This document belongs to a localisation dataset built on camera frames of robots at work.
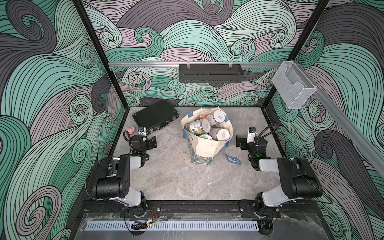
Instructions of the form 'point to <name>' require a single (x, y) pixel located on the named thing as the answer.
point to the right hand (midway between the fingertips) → (243, 135)
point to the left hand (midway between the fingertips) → (147, 136)
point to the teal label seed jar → (206, 136)
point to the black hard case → (156, 116)
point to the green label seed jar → (199, 126)
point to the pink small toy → (131, 130)
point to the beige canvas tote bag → (203, 149)
